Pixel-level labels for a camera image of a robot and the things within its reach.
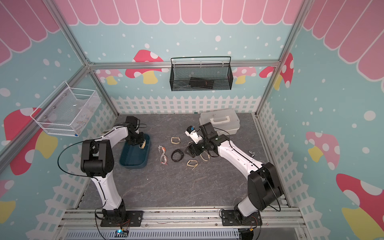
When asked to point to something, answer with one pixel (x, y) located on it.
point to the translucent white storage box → (225, 121)
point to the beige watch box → (142, 146)
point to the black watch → (177, 155)
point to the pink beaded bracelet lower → (164, 159)
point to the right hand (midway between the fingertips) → (191, 147)
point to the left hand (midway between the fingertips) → (141, 143)
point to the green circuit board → (121, 233)
